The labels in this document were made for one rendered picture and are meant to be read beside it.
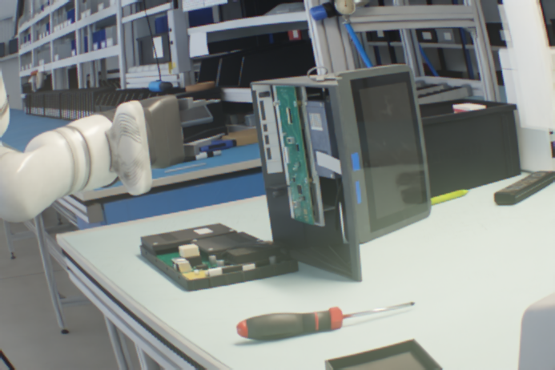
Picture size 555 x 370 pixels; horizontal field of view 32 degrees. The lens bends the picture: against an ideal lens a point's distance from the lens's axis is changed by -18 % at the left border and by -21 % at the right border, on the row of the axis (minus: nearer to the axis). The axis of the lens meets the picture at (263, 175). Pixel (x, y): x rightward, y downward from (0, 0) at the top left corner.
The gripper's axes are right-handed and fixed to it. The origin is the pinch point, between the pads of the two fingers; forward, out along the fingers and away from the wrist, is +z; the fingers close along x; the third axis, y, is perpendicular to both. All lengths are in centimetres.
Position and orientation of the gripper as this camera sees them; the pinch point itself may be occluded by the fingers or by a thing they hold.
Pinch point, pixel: (221, 117)
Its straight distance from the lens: 128.0
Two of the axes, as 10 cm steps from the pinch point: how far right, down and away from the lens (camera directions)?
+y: -8.0, 0.3, 6.0
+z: 5.8, -1.9, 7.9
